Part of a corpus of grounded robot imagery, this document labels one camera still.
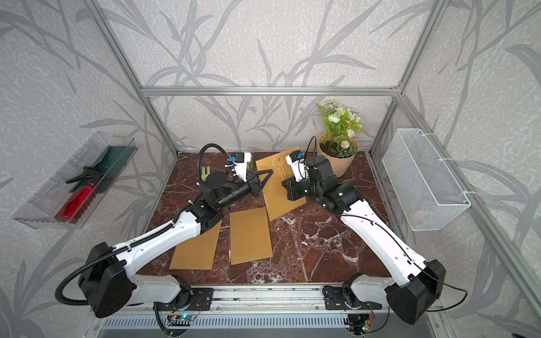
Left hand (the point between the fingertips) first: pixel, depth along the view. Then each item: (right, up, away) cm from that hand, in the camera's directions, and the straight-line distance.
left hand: (272, 173), depth 69 cm
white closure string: (+3, 0, +3) cm, 5 cm away
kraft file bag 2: (-10, -28, +19) cm, 35 cm away
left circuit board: (-32, -51, +3) cm, 60 cm away
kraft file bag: (-32, -33, +16) cm, 48 cm away
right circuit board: (+31, -51, 0) cm, 60 cm away
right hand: (+3, -3, +3) cm, 5 cm away
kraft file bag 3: (+1, -10, +5) cm, 11 cm away
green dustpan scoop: (-54, 0, -2) cm, 54 cm away
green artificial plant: (+29, +20, +22) cm, 41 cm away
